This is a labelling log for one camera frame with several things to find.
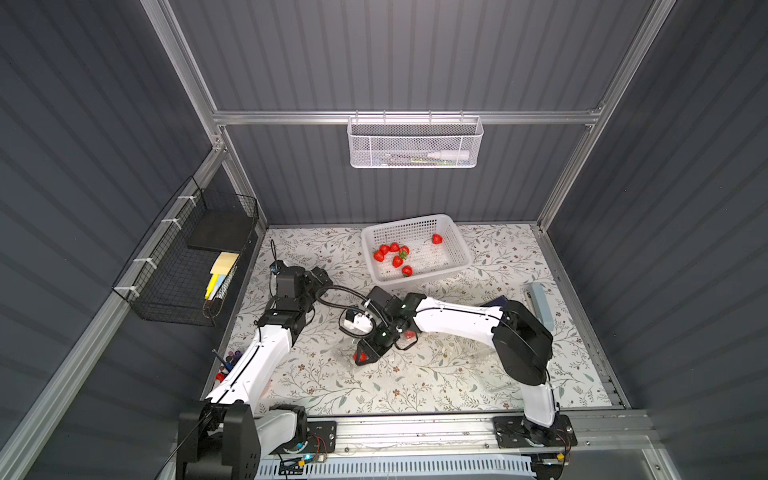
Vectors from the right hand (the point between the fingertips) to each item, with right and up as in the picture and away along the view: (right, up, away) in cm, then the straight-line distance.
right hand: (363, 358), depth 79 cm
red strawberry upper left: (+5, +30, +31) cm, 44 cm away
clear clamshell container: (-1, +6, -5) cm, 8 cm away
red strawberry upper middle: (+9, +31, +32) cm, 45 cm away
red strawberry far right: (+25, +34, +33) cm, 53 cm away
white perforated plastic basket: (+17, +29, +33) cm, 47 cm away
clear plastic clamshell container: (+12, +1, +13) cm, 18 cm away
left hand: (-13, +21, +5) cm, 25 cm away
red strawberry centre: (+10, +25, +28) cm, 39 cm away
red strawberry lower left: (0, +1, -2) cm, 3 cm away
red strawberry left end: (+3, +28, +29) cm, 40 cm away
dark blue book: (+44, +12, +20) cm, 50 cm away
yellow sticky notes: (-35, +26, -5) cm, 44 cm away
